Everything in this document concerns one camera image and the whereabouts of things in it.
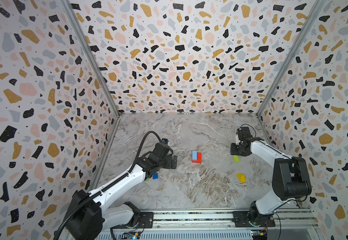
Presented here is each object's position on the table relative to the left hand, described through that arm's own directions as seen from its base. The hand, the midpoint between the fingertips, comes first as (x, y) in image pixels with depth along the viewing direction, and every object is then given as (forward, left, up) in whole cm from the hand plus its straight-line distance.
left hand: (170, 157), depth 82 cm
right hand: (+10, -39, -7) cm, 41 cm away
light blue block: (+7, -15, -10) cm, 19 cm away
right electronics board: (-35, -43, -14) cm, 57 cm away
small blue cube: (-5, +9, -13) cm, 17 cm away
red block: (+3, -15, -12) cm, 20 cm away
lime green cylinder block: (-19, +7, +17) cm, 26 cm away
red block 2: (+6, -18, -11) cm, 22 cm away
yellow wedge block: (-8, -42, -12) cm, 44 cm away
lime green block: (+5, -41, -12) cm, 43 cm away
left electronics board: (-34, +18, -13) cm, 40 cm away
